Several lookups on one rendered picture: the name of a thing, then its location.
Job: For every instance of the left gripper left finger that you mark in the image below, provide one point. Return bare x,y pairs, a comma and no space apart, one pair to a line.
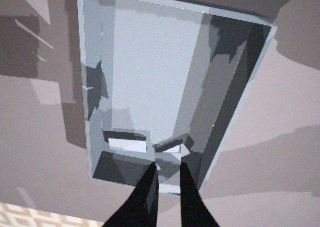
141,207

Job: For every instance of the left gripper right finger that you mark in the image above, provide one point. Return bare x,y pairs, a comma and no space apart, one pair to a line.
193,211

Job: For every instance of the light grey rectangular tray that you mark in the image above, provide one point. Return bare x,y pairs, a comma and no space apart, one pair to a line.
167,74

